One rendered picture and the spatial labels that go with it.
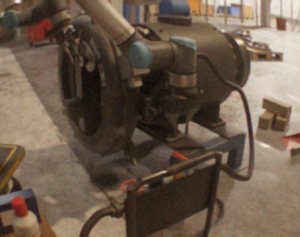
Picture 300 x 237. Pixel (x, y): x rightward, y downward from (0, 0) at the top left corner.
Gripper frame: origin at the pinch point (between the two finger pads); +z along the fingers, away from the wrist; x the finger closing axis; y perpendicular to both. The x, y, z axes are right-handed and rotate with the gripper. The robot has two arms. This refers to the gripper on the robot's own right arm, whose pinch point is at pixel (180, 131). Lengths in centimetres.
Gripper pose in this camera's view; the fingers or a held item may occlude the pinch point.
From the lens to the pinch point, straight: 124.8
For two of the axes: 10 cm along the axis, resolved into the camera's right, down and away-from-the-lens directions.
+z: 0.0, 9.2, 3.8
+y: -5.6, -3.2, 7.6
